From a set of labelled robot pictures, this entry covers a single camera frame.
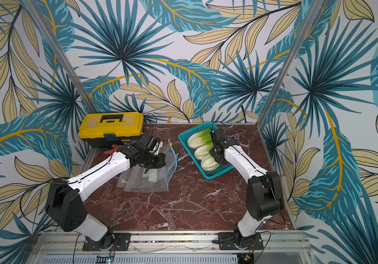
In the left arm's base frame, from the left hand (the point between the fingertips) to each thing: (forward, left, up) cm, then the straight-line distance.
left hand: (165, 165), depth 82 cm
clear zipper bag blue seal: (-1, +19, -15) cm, 24 cm away
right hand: (+10, -27, -4) cm, 29 cm away
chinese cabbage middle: (+15, -20, -8) cm, 26 cm away
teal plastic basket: (0, -22, -8) cm, 24 cm away
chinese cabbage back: (+22, -18, -6) cm, 29 cm away
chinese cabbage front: (+3, -22, -3) cm, 22 cm away
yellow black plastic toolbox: (+24, +36, -1) cm, 44 cm away
